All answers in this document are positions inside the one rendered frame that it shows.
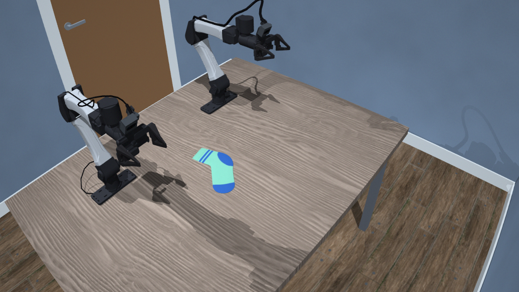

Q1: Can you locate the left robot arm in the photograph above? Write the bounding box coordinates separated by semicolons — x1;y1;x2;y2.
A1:
185;15;272;114

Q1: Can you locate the turquoise and blue sock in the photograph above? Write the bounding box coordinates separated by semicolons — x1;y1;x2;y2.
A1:
193;148;235;193

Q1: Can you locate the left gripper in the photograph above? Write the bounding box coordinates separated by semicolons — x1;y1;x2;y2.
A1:
247;27;290;61

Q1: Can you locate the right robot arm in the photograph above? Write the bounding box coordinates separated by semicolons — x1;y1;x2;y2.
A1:
57;84;140;205

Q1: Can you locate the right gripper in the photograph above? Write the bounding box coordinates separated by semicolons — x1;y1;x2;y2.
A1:
113;121;167;167

